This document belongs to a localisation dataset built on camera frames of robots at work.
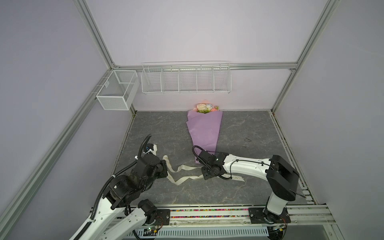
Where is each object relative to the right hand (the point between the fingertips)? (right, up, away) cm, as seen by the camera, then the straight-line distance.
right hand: (207, 174), depth 86 cm
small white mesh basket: (-59, +52, +14) cm, 80 cm away
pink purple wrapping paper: (-1, +26, +20) cm, 33 cm away
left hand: (-20, +10, -18) cm, 29 cm away
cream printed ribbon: (-18, -4, -3) cm, 19 cm away
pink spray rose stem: (+10, +42, +34) cm, 55 cm away
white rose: (+3, +43, +30) cm, 53 cm away
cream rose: (-3, +42, +29) cm, 52 cm away
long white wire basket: (-14, +60, +12) cm, 63 cm away
